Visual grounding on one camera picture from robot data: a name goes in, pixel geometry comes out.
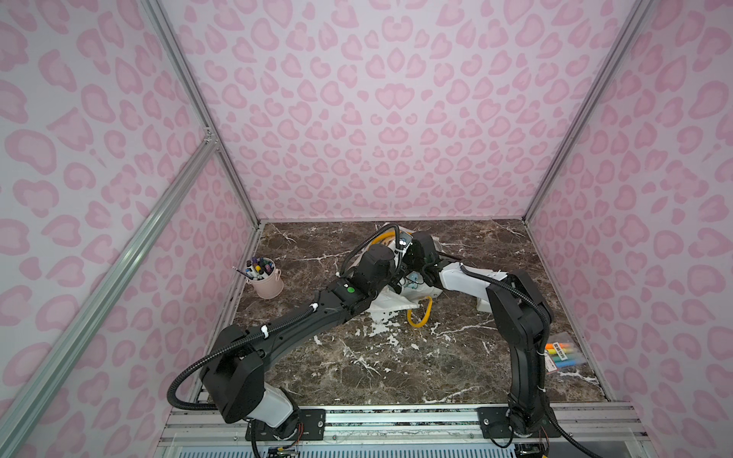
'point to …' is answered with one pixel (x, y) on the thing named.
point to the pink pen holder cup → (264, 277)
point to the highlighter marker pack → (560, 355)
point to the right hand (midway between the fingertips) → (386, 249)
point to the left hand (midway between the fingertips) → (400, 251)
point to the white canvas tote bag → (413, 292)
